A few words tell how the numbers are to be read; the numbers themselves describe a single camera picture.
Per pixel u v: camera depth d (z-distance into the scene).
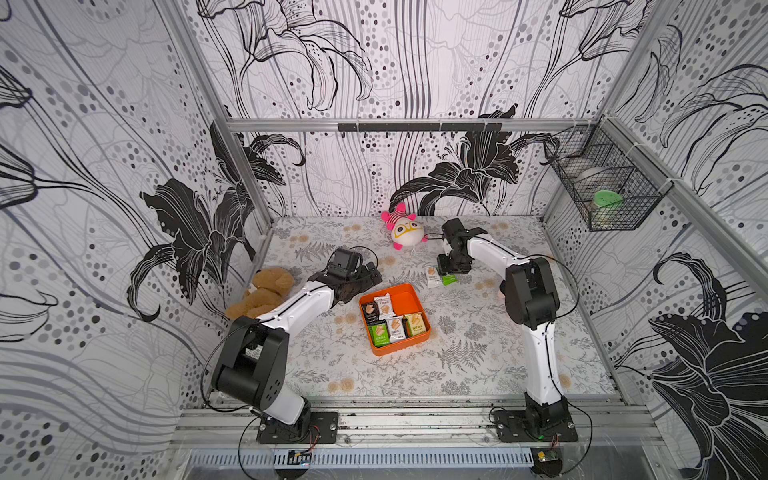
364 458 0.76
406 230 1.07
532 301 0.59
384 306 0.92
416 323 0.88
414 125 0.89
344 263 0.69
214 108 0.85
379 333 0.86
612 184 0.80
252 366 0.44
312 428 0.72
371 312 0.91
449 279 1.01
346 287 0.66
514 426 0.72
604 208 0.80
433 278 1.01
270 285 0.90
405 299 0.96
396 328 0.88
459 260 0.87
